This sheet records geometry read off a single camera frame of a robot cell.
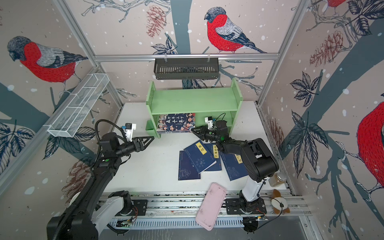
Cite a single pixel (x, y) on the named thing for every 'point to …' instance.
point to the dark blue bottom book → (187, 171)
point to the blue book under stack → (212, 148)
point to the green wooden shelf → (181, 110)
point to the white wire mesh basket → (77, 107)
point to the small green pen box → (150, 128)
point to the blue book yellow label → (200, 156)
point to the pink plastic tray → (211, 206)
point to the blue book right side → (234, 165)
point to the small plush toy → (279, 204)
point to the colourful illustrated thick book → (177, 122)
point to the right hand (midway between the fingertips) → (191, 132)
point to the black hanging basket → (186, 69)
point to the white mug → (74, 198)
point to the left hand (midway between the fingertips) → (149, 139)
